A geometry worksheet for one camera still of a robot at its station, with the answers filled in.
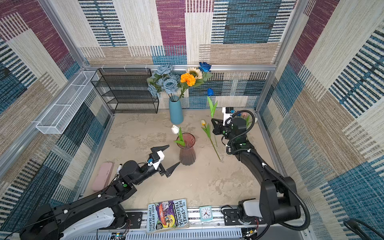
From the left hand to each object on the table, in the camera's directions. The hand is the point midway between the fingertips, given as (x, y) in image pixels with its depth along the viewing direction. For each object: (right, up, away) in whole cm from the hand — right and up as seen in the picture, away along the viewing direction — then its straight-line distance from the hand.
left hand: (173, 151), depth 69 cm
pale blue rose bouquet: (-9, +38, +20) cm, 44 cm away
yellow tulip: (+19, +8, +37) cm, 42 cm away
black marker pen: (-35, -13, +21) cm, 42 cm away
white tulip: (+1, +10, +5) cm, 11 cm away
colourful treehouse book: (-3, -31, +3) cm, 32 cm away
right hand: (+19, +14, +13) cm, 27 cm away
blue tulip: (+19, +20, +12) cm, 30 cm away
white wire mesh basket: (-55, +15, +2) cm, 57 cm away
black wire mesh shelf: (-39, +37, +39) cm, 66 cm away
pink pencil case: (-42, -17, +16) cm, 48 cm away
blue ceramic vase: (-3, +21, +35) cm, 41 cm away
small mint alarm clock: (+15, -31, +5) cm, 35 cm away
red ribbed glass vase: (+6, -7, +25) cm, 27 cm away
